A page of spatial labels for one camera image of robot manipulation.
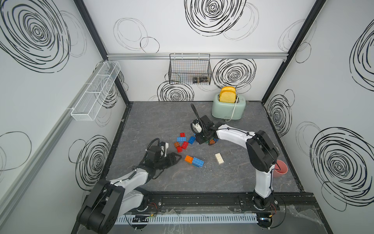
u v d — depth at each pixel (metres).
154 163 0.67
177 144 0.94
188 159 0.83
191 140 0.96
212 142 0.84
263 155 0.50
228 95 0.96
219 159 0.88
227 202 0.76
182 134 1.02
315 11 0.73
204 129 0.75
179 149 0.92
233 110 0.96
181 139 0.97
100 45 0.85
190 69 1.24
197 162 0.81
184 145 0.94
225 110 1.01
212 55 1.80
